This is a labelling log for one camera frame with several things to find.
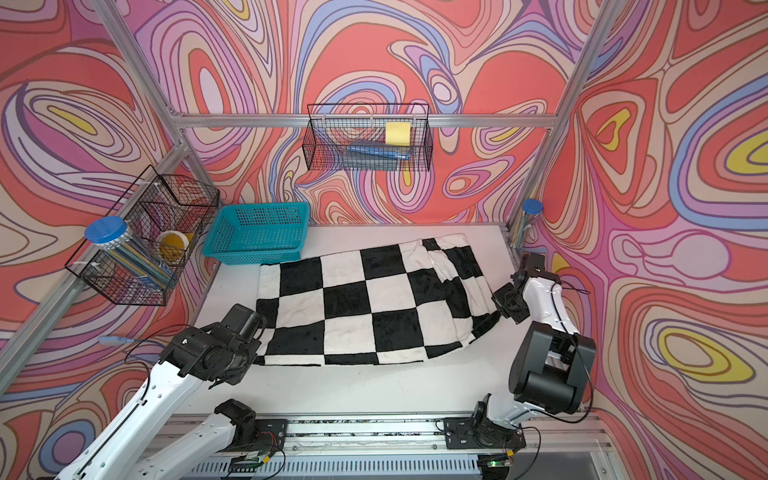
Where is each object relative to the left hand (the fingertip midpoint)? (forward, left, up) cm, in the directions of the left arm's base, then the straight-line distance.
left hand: (260, 352), depth 73 cm
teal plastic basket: (+54, +19, -13) cm, 59 cm away
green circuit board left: (-21, +3, -16) cm, 27 cm away
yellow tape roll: (+20, +22, +17) cm, 35 cm away
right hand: (+14, -65, -6) cm, 67 cm away
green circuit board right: (-21, -58, -14) cm, 63 cm away
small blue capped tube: (+49, -81, +5) cm, 95 cm away
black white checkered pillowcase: (+21, -27, -12) cm, 36 cm away
